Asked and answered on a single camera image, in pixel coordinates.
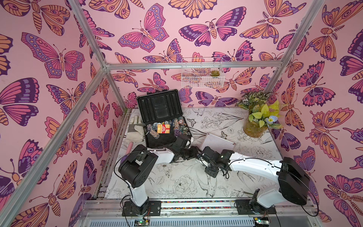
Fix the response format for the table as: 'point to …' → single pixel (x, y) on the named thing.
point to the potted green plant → (263, 113)
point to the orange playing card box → (163, 128)
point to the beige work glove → (135, 131)
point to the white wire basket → (202, 73)
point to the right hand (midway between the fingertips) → (209, 166)
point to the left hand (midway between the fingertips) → (202, 154)
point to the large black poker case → (162, 118)
